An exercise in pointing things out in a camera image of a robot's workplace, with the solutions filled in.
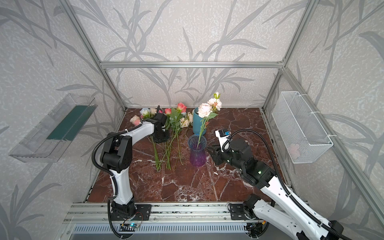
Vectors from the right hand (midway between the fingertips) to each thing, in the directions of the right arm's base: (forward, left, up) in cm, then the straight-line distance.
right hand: (210, 142), depth 69 cm
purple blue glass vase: (+4, +7, -25) cm, 26 cm away
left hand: (+20, +26, -23) cm, 40 cm away
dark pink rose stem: (+31, +23, -22) cm, 45 cm away
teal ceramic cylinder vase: (+27, +7, -17) cm, 33 cm away
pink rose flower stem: (+40, +30, -22) cm, 55 cm away
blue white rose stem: (+38, +46, -20) cm, 63 cm away
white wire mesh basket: (-3, -39, +8) cm, 40 cm away
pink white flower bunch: (+33, +52, -23) cm, 66 cm away
